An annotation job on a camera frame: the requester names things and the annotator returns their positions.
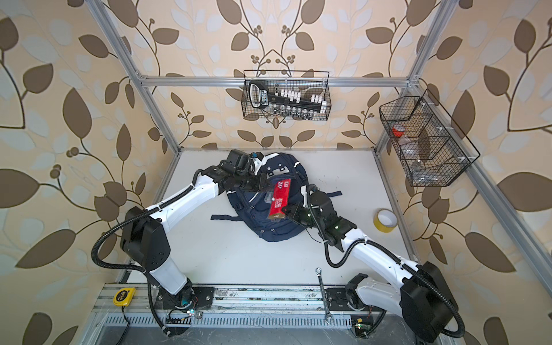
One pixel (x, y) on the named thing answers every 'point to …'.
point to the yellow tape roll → (384, 220)
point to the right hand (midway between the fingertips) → (281, 209)
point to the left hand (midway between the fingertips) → (269, 182)
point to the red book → (281, 195)
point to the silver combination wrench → (328, 315)
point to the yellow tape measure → (123, 297)
